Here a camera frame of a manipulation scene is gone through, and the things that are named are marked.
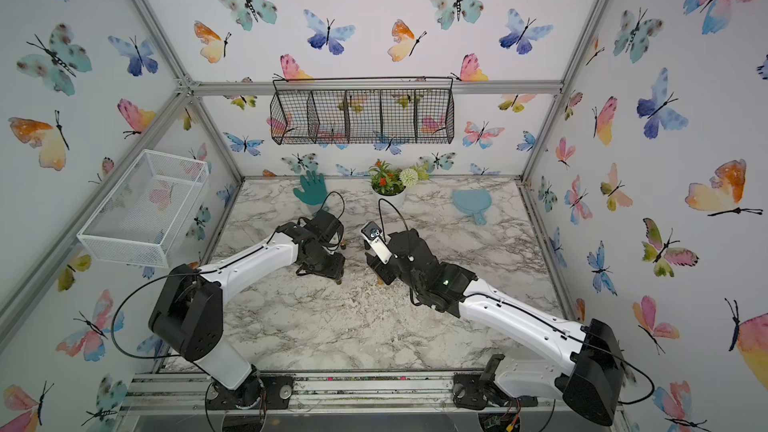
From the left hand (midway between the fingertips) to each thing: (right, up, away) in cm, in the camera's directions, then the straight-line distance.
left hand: (339, 268), depth 88 cm
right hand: (+12, +10, -15) cm, 22 cm away
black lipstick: (-1, -5, +5) cm, 7 cm away
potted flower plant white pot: (+14, +25, +11) cm, 31 cm away
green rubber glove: (-15, +24, +30) cm, 42 cm away
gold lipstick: (+13, +2, -23) cm, 27 cm away
